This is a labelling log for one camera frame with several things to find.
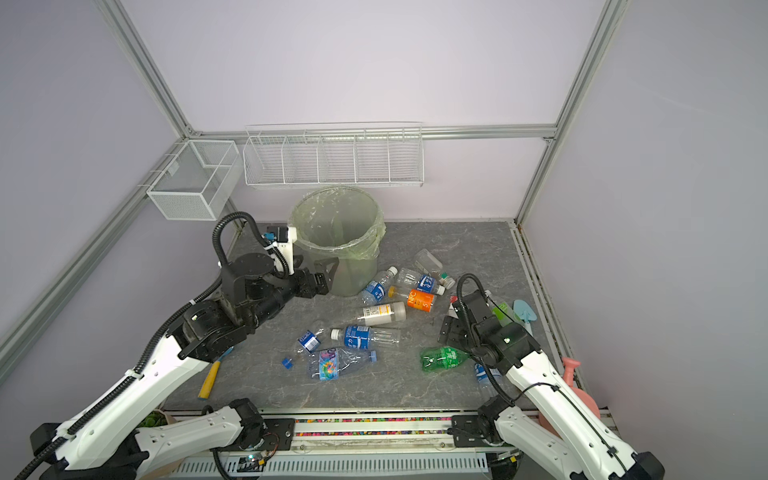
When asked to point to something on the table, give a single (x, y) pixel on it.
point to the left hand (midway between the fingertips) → (320, 264)
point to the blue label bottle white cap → (360, 337)
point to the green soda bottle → (442, 358)
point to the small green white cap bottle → (446, 281)
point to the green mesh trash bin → (344, 224)
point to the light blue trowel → (524, 311)
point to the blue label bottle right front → (483, 380)
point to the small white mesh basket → (201, 182)
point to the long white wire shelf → (334, 155)
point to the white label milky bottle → (384, 314)
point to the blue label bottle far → (423, 282)
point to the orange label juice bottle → (415, 298)
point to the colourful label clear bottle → (327, 364)
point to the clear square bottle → (428, 263)
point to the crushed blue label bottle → (310, 341)
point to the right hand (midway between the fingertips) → (456, 334)
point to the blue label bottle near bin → (375, 291)
